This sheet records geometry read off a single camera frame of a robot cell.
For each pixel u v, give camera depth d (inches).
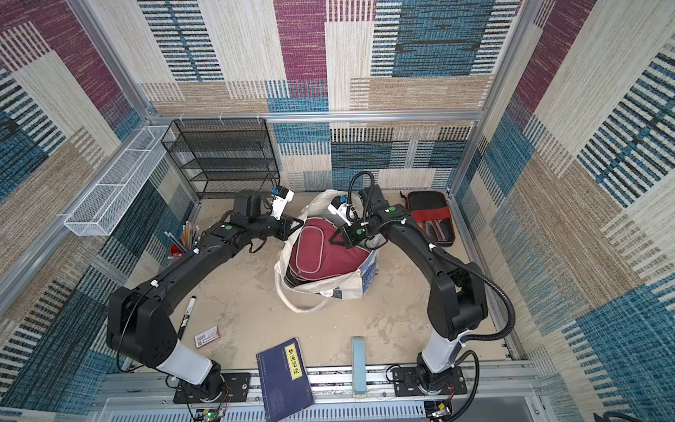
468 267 17.9
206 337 32.0
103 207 28.2
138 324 16.8
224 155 42.6
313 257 31.4
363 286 31.3
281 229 28.2
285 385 28.9
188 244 36.2
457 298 18.1
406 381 28.7
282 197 28.7
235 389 28.7
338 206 29.4
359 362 28.1
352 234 28.8
